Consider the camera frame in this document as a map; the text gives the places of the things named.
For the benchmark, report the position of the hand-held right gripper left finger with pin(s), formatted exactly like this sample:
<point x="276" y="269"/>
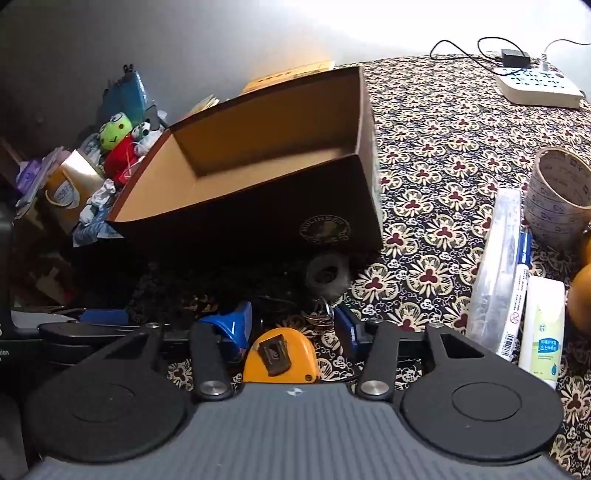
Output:
<point x="235" y="325"/>

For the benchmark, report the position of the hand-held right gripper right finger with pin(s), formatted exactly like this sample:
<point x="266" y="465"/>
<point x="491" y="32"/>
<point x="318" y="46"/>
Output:
<point x="346" y="325"/>

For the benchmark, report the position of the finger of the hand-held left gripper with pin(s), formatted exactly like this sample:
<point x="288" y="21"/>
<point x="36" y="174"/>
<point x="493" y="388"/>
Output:
<point x="104" y="316"/>
<point x="92" y="331"/>

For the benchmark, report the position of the small silver metal object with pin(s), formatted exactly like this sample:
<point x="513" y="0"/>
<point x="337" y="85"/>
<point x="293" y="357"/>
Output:
<point x="318" y="314"/>

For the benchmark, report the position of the brown pine cone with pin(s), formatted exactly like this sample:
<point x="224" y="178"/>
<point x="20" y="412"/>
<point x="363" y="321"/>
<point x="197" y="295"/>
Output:
<point x="201" y="304"/>

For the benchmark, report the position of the translucent tape roll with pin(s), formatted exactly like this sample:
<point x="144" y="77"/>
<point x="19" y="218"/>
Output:
<point x="339" y="277"/>

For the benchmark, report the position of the yellow tape measure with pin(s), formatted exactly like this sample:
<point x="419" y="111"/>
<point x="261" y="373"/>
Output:
<point x="295" y="355"/>

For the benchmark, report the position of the brown cardboard box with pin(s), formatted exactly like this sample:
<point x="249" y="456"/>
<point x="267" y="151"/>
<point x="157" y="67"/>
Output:
<point x="258" y="217"/>

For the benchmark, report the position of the crumpled white paper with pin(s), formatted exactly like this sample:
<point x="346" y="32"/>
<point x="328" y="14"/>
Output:
<point x="99" y="198"/>

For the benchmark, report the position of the gold paper box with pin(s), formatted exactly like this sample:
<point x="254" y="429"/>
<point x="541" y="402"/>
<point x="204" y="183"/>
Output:
<point x="69" y="184"/>

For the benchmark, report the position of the purple packet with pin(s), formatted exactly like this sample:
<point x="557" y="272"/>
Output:
<point x="30" y="177"/>

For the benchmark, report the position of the clear plastic case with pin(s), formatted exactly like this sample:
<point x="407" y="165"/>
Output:
<point x="496" y="258"/>

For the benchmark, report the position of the floral patterned tablecloth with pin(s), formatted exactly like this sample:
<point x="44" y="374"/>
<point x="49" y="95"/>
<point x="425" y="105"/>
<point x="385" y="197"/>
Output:
<point x="438" y="184"/>

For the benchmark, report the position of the blue and white marker pen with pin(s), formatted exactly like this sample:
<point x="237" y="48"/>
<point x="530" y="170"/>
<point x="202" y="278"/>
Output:
<point x="517" y="304"/>

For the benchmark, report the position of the green frog plush toy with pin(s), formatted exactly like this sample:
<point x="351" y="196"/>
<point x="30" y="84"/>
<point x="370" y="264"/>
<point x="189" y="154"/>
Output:
<point x="115" y="131"/>

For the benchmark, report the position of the panda plush toy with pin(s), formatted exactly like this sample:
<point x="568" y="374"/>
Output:
<point x="145" y="134"/>

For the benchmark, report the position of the white tube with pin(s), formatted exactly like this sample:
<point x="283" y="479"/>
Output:
<point x="542" y="323"/>

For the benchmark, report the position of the stack of paper booklets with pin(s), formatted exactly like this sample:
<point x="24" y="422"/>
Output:
<point x="203" y="108"/>

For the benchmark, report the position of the printed packing tape roll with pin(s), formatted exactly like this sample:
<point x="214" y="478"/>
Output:
<point x="549" y="221"/>

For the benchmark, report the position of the orange fruit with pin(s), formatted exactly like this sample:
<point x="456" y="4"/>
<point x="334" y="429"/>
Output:
<point x="581" y="295"/>

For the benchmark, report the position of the yellow book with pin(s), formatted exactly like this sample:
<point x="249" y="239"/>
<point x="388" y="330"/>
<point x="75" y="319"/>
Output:
<point x="277" y="76"/>

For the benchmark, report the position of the white power strip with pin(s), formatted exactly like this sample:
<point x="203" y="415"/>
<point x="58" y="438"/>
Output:
<point x="535" y="87"/>

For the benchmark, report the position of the black power adapter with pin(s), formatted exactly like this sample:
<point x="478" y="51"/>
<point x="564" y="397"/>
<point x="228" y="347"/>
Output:
<point x="515" y="57"/>

